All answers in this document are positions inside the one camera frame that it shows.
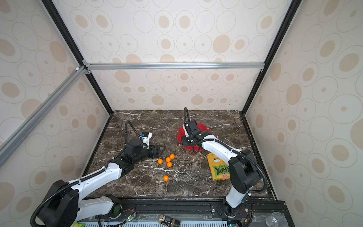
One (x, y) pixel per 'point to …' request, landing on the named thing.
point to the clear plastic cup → (276, 219)
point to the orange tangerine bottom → (166, 178)
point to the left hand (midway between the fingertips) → (164, 147)
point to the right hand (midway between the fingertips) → (189, 139)
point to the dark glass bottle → (168, 222)
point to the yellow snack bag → (219, 169)
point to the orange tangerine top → (172, 156)
